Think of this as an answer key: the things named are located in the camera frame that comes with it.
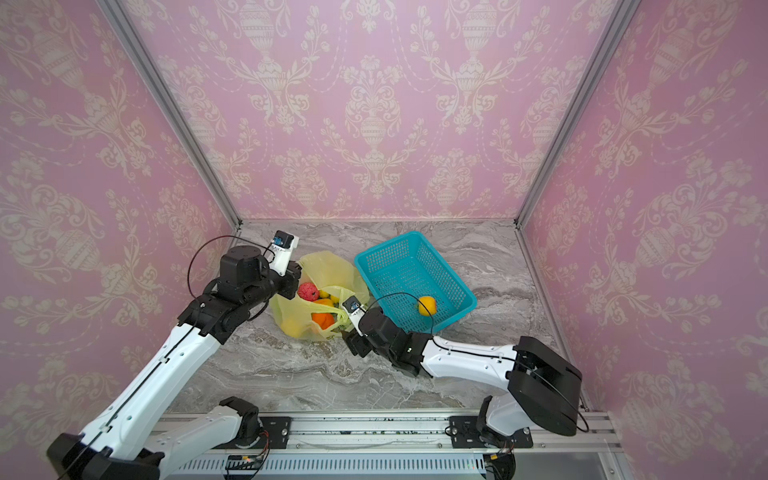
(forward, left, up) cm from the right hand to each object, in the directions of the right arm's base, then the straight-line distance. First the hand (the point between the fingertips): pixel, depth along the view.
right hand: (353, 322), depth 80 cm
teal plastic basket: (+26, -14, -13) cm, 32 cm away
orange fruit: (+5, +10, -6) cm, 12 cm away
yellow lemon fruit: (+10, -23, -10) cm, 27 cm away
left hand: (+9, +11, +15) cm, 21 cm away
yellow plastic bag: (-1, +12, +5) cm, 13 cm away
